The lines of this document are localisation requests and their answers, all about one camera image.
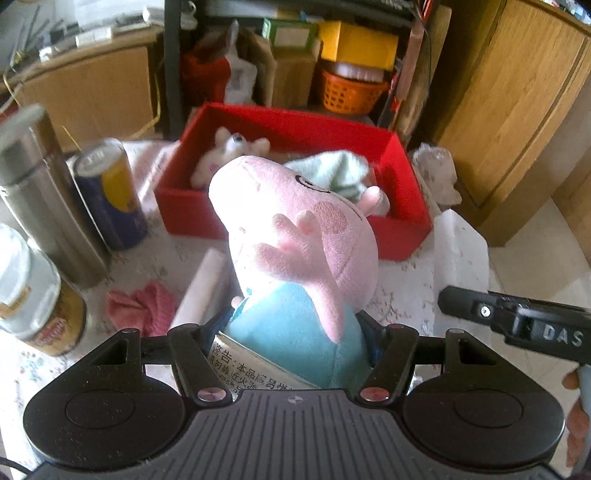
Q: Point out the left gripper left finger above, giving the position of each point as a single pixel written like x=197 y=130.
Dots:
x=189 y=346

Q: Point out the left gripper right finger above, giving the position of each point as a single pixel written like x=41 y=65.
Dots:
x=391 y=351

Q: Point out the pink knitted cloth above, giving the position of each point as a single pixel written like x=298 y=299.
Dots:
x=150 y=309

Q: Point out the pink pig plush toy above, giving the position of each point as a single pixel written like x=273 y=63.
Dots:
x=307 y=262

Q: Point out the light green cloth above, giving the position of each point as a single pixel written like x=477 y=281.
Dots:
x=342 y=171

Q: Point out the white plush toy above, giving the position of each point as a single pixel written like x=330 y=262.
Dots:
x=227 y=147

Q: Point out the white towel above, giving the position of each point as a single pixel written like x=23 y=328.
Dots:
x=461 y=257

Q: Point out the person right hand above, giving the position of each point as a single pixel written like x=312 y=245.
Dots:
x=577 y=424

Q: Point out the white foam tray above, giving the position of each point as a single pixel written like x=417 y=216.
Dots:
x=206 y=292

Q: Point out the jar with white lid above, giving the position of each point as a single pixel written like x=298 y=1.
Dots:
x=38 y=307

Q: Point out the blue yellow drink can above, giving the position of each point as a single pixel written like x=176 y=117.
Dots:
x=104 y=180

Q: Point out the stainless steel thermos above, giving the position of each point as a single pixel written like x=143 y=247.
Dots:
x=39 y=191

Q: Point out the orange plastic basket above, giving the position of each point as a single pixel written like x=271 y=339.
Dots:
x=349 y=97

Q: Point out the wooden cabinet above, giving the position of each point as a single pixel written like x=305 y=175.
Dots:
x=511 y=101

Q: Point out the red white plastic bag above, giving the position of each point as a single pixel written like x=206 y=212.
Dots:
x=213 y=70

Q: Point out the wooden tv stand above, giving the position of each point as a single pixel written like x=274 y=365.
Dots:
x=111 y=89

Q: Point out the brown cardboard box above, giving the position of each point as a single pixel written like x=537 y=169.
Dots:
x=284 y=76

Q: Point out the yellow box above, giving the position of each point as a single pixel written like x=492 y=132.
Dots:
x=357 y=45

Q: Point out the green box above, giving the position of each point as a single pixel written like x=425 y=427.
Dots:
x=289 y=34

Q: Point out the black metal shelf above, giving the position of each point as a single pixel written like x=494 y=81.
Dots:
x=383 y=14

